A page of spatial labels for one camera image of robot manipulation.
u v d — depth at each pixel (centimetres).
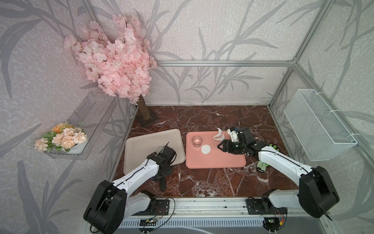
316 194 41
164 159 62
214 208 75
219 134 102
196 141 99
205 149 93
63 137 49
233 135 78
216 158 90
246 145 65
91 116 77
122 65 67
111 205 40
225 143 76
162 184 80
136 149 95
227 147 74
